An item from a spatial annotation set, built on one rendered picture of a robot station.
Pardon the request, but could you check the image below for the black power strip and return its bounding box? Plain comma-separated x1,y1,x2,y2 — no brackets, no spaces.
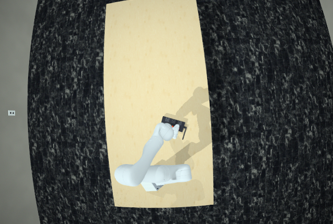
161,116,185,132

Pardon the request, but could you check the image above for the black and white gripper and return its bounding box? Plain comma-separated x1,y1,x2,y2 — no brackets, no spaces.
164,122,180,139

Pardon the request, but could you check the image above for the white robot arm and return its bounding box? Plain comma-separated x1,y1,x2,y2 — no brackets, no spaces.
114,122,192,186

